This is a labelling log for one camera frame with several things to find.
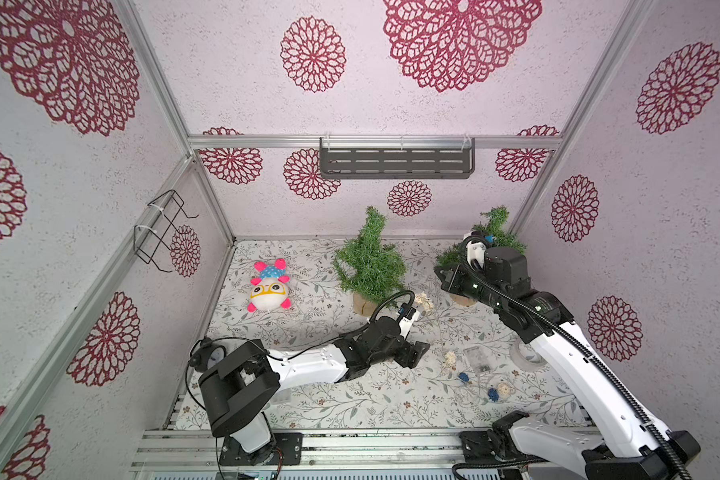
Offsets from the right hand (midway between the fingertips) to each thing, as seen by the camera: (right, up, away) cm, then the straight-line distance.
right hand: (435, 265), depth 70 cm
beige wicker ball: (-2, -9, +7) cm, 11 cm away
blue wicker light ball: (+12, -32, +15) cm, 37 cm away
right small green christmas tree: (+17, +10, +7) cm, 21 cm away
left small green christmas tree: (-15, -1, +7) cm, 17 cm away
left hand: (-1, -21, +11) cm, 23 cm away
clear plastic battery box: (+19, -28, +20) cm, 39 cm away
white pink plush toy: (-47, -8, +27) cm, 55 cm away
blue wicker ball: (+19, -35, +12) cm, 42 cm away
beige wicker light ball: (+8, -27, +16) cm, 32 cm away
